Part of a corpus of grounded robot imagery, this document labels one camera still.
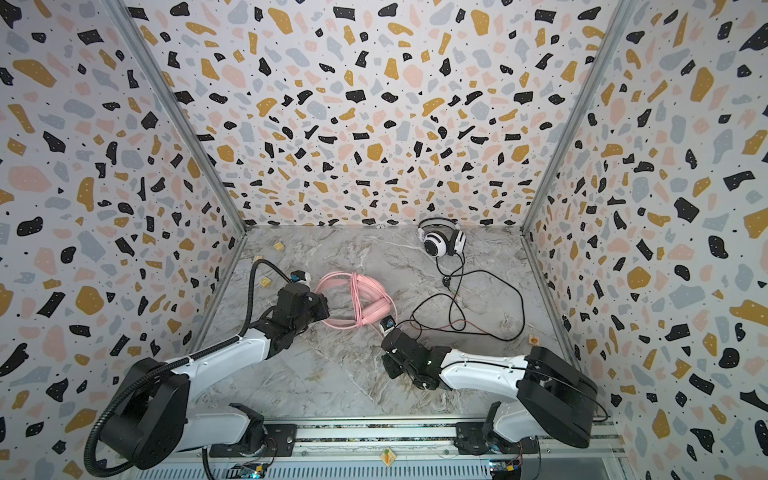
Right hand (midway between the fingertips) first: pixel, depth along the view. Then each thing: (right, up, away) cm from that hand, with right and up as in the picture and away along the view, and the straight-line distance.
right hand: (383, 348), depth 84 cm
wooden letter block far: (-42, +30, +32) cm, 60 cm away
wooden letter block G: (-42, +17, +20) cm, 49 cm away
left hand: (-16, +15, +4) cm, 22 cm away
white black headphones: (+19, +33, +23) cm, 45 cm away
